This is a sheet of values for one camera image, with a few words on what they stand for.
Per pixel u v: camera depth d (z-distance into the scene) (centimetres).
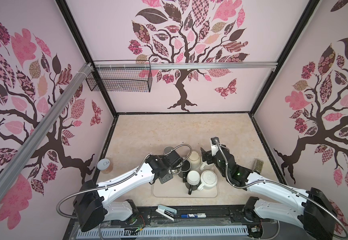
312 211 40
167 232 70
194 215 73
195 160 84
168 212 74
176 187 84
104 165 86
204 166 84
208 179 78
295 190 45
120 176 46
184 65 95
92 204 39
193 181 76
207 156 70
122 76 95
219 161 59
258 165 88
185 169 79
